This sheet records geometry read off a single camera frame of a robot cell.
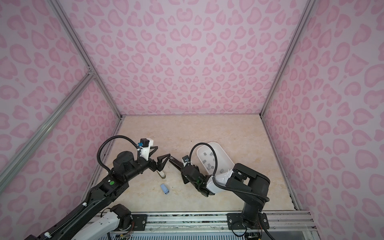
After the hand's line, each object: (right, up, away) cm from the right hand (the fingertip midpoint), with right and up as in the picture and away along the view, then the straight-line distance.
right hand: (184, 168), depth 88 cm
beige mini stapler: (-13, -3, -2) cm, 13 cm away
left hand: (-8, +14, -17) cm, 24 cm away
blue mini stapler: (-9, -10, -7) cm, 16 cm away
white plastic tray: (+14, +5, +9) cm, 17 cm away
